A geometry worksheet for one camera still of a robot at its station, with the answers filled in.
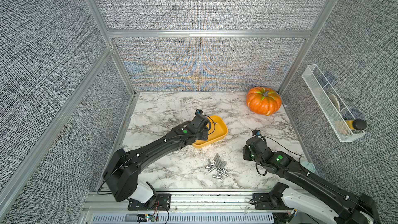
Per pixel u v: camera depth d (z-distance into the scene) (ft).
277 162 1.79
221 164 2.81
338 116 2.21
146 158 1.49
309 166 2.45
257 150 1.96
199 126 2.03
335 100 2.30
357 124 2.02
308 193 1.63
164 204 2.40
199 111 2.41
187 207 2.40
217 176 2.63
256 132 2.38
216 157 2.88
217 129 3.29
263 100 3.26
